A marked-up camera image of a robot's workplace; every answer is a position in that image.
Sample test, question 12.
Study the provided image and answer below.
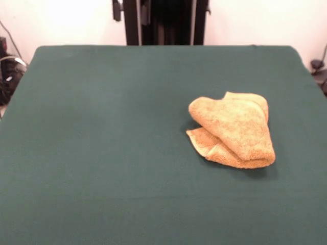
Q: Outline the thin grey cable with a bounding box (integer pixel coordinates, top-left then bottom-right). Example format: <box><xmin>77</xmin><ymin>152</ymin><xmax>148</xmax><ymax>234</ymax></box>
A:
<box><xmin>0</xmin><ymin>19</ymin><xmax>23</xmax><ymax>62</ymax></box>

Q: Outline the dark green table cloth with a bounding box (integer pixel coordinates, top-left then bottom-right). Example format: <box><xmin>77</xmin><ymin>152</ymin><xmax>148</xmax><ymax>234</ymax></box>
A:
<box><xmin>0</xmin><ymin>44</ymin><xmax>327</xmax><ymax>245</ymax></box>

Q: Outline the tan terry towel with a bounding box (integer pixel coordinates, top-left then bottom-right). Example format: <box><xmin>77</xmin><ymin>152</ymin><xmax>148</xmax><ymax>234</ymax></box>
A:
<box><xmin>185</xmin><ymin>91</ymin><xmax>276</xmax><ymax>169</ymax></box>

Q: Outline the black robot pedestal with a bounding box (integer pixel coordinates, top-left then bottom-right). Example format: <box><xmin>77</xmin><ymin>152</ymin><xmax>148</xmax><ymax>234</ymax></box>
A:
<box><xmin>124</xmin><ymin>0</ymin><xmax>206</xmax><ymax>46</ymax></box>

